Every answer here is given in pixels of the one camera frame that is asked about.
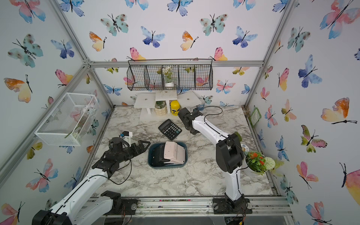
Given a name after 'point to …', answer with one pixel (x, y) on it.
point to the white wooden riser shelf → (147, 100)
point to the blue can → (201, 107)
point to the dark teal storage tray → (167, 167)
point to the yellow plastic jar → (175, 106)
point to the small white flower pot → (168, 72)
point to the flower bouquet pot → (257, 162)
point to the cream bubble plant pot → (161, 108)
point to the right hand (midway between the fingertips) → (203, 126)
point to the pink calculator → (175, 152)
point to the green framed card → (255, 116)
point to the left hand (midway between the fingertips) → (147, 144)
